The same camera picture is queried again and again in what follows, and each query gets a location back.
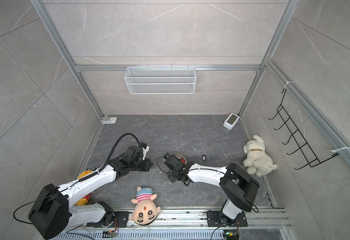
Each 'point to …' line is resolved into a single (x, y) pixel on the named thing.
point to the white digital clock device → (231, 121)
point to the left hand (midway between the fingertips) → (153, 160)
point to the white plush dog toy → (257, 161)
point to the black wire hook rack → (312, 159)
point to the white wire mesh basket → (160, 80)
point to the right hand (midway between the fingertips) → (172, 170)
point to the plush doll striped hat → (145, 210)
